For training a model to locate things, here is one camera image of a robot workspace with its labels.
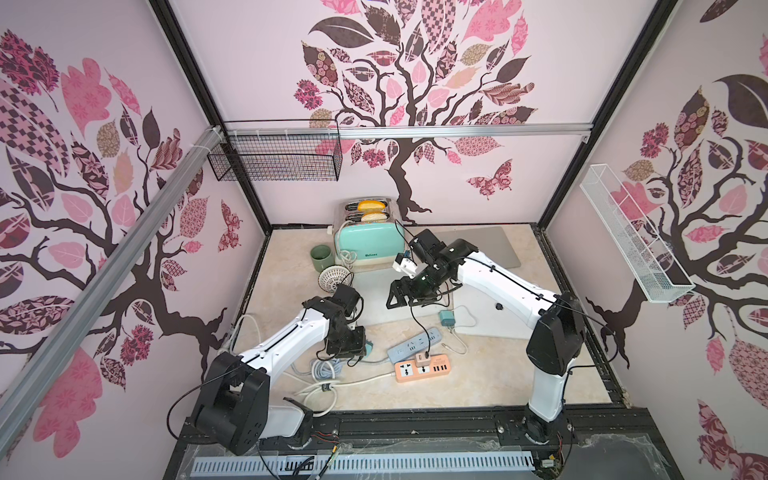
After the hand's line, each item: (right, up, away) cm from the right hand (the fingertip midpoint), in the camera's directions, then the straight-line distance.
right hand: (401, 307), depth 78 cm
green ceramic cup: (-27, +13, +25) cm, 40 cm away
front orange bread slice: (-8, +27, +19) cm, 34 cm away
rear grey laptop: (+37, +19, +36) cm, 55 cm away
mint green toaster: (-10, +21, +16) cm, 29 cm away
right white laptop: (+26, -5, +16) cm, 31 cm away
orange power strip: (+2, -18, +3) cm, 19 cm away
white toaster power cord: (-17, +13, +19) cm, 29 cm away
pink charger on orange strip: (+5, -15, +1) cm, 16 cm away
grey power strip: (+3, -14, +7) cm, 16 cm away
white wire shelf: (+64, +12, -4) cm, 65 cm away
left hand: (-12, -15, +2) cm, 19 cm away
